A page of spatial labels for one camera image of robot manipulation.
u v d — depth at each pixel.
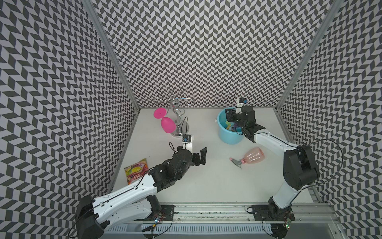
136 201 0.47
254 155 0.85
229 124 0.96
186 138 0.61
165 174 0.53
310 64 0.86
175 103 0.85
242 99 0.77
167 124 0.89
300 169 0.47
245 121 0.68
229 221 0.72
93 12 0.73
